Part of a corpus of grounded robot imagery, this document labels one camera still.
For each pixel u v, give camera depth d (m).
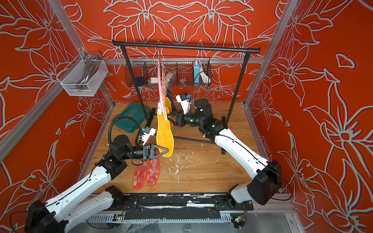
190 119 0.61
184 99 0.61
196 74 0.87
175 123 0.62
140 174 0.82
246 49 0.54
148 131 0.62
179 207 0.73
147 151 0.59
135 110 1.07
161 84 0.57
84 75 0.83
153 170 0.83
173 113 0.62
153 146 0.61
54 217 0.40
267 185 0.45
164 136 0.64
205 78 0.90
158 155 0.62
